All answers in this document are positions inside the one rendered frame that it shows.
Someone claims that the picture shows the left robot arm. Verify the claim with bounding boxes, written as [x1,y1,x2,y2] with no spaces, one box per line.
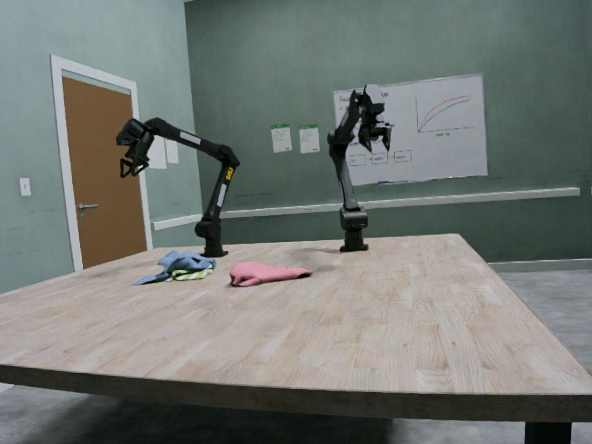
[327,84,385,252]

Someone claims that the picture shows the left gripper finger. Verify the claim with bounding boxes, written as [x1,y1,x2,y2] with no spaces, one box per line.
[382,127,392,152]
[359,129,372,153]

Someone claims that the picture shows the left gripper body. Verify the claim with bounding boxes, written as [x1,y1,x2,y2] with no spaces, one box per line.
[357,122,391,141]

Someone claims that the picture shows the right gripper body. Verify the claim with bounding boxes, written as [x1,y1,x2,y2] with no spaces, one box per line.
[124,145,150,167]

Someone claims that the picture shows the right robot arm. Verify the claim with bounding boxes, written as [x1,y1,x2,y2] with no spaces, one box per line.
[116,117,240,258]

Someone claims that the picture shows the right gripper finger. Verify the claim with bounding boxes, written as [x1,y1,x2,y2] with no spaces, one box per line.
[131,155,150,177]
[120,158,132,179]

